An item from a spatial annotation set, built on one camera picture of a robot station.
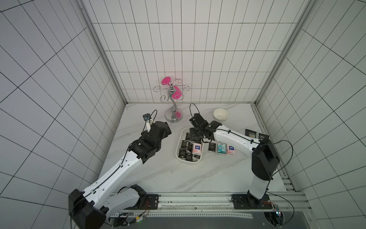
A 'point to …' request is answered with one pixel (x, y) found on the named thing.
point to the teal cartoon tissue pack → (222, 148)
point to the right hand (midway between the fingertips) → (189, 134)
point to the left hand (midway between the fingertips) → (157, 129)
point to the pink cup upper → (166, 80)
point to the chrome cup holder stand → (173, 115)
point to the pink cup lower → (177, 94)
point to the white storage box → (188, 150)
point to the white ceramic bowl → (221, 114)
